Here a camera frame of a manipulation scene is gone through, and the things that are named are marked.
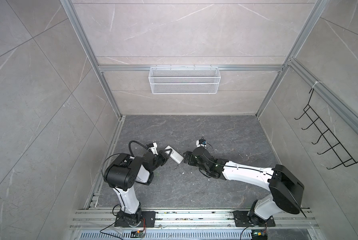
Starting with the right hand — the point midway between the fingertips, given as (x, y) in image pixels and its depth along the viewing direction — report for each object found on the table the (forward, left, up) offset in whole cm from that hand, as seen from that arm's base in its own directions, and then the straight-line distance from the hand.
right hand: (187, 154), depth 85 cm
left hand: (+7, +9, -2) cm, 12 cm away
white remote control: (+3, +8, -5) cm, 9 cm away
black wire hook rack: (-16, -63, +21) cm, 69 cm away
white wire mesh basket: (+48, 0, +19) cm, 51 cm away
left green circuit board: (-36, +25, -11) cm, 45 cm away
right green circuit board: (-37, -33, -12) cm, 52 cm away
